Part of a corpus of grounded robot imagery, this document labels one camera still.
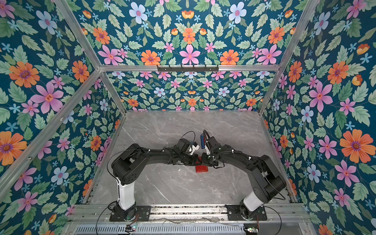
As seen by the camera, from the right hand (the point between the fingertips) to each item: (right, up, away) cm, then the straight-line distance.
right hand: (204, 160), depth 89 cm
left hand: (0, -2, 0) cm, 2 cm away
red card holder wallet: (-1, -5, 0) cm, 5 cm away
